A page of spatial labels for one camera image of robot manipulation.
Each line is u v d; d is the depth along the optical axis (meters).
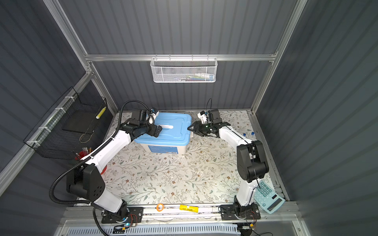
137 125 0.66
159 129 0.79
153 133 0.79
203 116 0.86
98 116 0.80
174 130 0.87
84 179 0.43
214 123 0.74
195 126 0.82
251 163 0.49
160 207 0.77
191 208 0.74
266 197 0.77
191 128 0.87
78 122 0.75
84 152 0.81
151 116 0.74
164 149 0.90
